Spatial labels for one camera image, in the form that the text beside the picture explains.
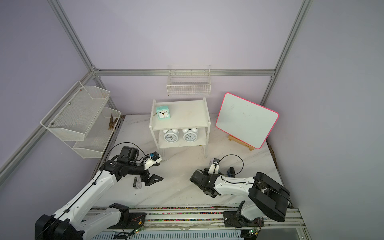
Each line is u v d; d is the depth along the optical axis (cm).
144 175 67
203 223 74
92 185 48
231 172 86
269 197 43
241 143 99
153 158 66
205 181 67
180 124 73
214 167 74
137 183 82
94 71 91
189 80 94
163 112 72
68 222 39
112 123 98
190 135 82
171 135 81
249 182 48
